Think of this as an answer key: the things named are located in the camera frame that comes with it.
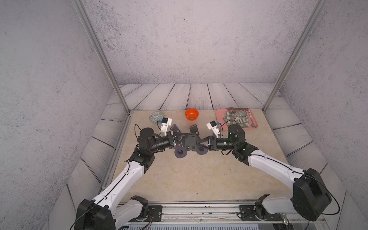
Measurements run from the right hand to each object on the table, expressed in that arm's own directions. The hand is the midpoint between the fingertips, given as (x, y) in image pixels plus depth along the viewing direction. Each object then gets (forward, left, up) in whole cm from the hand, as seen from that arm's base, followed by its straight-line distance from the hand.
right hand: (198, 146), depth 70 cm
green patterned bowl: (+41, +32, -23) cm, 57 cm away
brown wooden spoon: (+51, -30, -26) cm, 65 cm away
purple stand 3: (+12, -3, -25) cm, 28 cm away
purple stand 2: (+11, +11, -25) cm, 30 cm away
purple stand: (+24, +15, -17) cm, 33 cm away
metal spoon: (+35, -43, -27) cm, 62 cm away
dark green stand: (0, +4, +2) cm, 4 cm away
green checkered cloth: (+41, -27, -25) cm, 55 cm away
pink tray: (+45, -46, -27) cm, 70 cm away
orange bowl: (+43, +3, -22) cm, 48 cm away
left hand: (+1, +4, +5) cm, 7 cm away
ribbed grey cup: (+38, -33, -20) cm, 54 cm away
